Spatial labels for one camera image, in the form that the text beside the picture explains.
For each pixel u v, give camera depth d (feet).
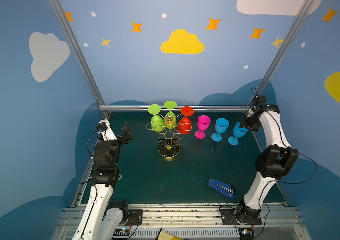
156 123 2.79
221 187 2.69
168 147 3.24
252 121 2.47
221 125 3.07
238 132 2.98
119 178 2.85
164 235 2.27
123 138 2.03
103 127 1.79
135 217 2.48
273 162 1.68
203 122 3.19
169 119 2.53
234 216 2.44
